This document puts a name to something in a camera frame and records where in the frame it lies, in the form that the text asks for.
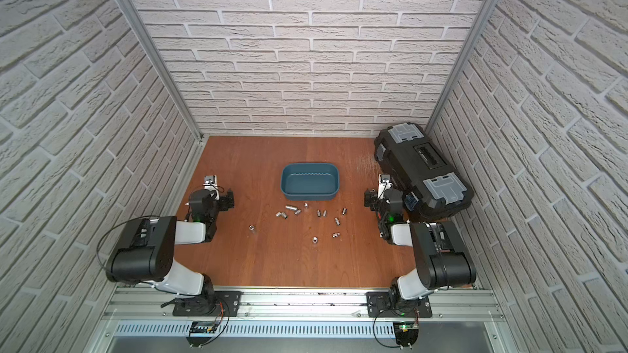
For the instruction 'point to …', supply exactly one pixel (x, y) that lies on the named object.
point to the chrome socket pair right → (284, 215)
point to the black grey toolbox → (432, 186)
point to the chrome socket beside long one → (298, 212)
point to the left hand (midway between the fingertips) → (219, 185)
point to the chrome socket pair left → (277, 215)
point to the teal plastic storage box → (307, 181)
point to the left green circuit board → (200, 328)
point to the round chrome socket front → (315, 239)
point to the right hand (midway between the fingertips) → (383, 188)
